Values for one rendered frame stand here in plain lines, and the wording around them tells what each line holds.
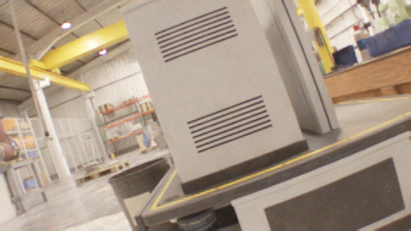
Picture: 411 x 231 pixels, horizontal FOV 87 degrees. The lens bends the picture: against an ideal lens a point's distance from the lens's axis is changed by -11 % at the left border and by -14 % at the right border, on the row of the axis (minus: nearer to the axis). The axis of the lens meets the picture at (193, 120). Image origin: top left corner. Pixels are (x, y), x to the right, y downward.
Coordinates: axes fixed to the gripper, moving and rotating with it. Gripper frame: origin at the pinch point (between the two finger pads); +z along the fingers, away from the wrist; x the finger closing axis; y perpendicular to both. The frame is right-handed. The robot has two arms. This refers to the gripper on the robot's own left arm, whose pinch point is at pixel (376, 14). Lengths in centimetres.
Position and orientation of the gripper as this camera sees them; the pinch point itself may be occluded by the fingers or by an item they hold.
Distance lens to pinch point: 154.6
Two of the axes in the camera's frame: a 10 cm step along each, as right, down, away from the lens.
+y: -0.9, 0.4, 10.0
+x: -9.3, 3.4, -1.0
